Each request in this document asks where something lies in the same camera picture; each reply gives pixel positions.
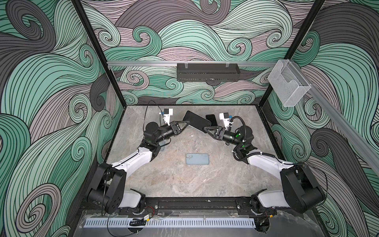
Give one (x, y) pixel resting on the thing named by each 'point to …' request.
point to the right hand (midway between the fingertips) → (204, 131)
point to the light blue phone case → (197, 158)
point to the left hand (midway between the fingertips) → (190, 123)
